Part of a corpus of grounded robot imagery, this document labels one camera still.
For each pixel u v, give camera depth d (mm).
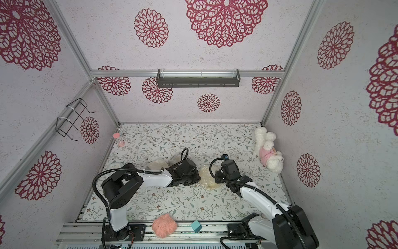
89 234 769
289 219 402
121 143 1068
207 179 888
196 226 743
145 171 544
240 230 653
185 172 734
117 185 502
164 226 706
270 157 898
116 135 1030
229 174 659
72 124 766
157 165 950
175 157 994
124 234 659
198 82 879
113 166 947
